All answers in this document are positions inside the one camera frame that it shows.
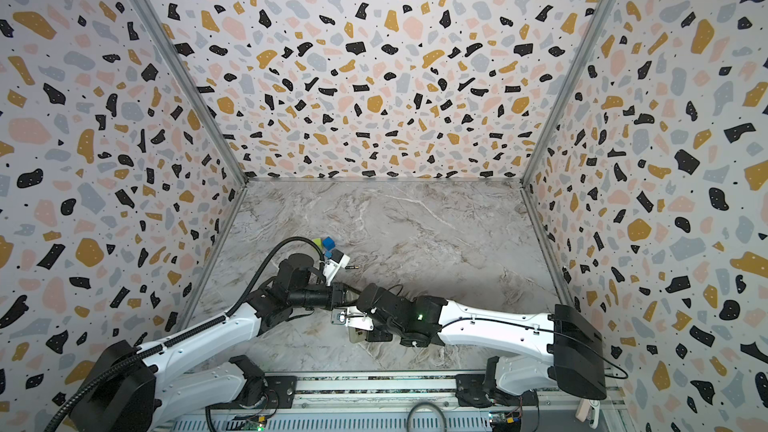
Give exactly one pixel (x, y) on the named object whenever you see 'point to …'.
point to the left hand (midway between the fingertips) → (364, 295)
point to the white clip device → (588, 410)
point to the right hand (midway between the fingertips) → (357, 308)
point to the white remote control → (357, 335)
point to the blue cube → (328, 243)
